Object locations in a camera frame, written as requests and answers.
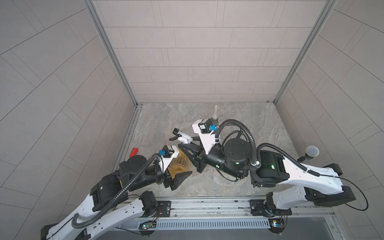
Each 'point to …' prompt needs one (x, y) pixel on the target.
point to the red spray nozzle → (133, 152)
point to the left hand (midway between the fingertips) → (187, 162)
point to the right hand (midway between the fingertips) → (179, 148)
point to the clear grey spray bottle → (214, 121)
